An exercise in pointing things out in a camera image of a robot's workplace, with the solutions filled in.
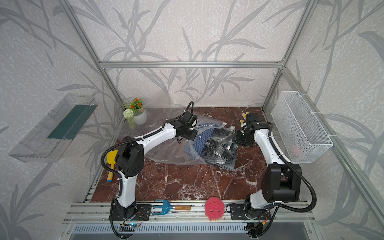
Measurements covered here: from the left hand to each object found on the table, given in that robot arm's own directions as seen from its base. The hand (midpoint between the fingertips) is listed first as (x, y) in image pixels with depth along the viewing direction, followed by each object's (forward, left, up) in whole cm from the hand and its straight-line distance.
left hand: (193, 134), depth 94 cm
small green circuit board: (-46, +28, -9) cm, 55 cm away
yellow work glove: (+24, -39, -8) cm, 46 cm away
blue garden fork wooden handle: (-39, +12, -7) cm, 41 cm away
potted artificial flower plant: (+15, +40, +5) cm, 43 cm away
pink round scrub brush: (-40, -12, -5) cm, 42 cm away
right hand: (-7, -25, +4) cm, 26 cm away
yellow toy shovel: (-12, +52, -11) cm, 55 cm away
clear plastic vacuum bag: (-6, +16, -9) cm, 19 cm away
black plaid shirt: (-8, -16, 0) cm, 18 cm away
